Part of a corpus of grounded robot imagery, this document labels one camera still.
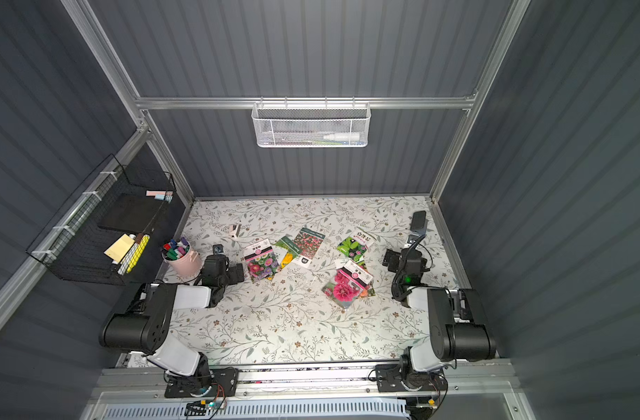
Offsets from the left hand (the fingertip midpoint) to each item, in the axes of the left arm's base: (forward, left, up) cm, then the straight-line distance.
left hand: (229, 270), depth 97 cm
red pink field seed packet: (+13, -29, 0) cm, 32 cm away
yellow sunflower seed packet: (+12, -20, 0) cm, 23 cm away
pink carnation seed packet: (-11, -43, +1) cm, 44 cm away
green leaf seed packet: (+11, -49, 0) cm, 50 cm away
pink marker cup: (-1, +12, +9) cm, 15 cm away
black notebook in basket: (+3, +21, +30) cm, 36 cm away
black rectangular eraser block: (+23, -77, +1) cm, 80 cm away
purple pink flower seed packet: (+4, -12, +1) cm, 12 cm away
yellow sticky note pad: (-8, +20, +28) cm, 35 cm away
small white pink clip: (+18, +2, +2) cm, 18 cm away
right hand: (+3, -65, +7) cm, 65 cm away
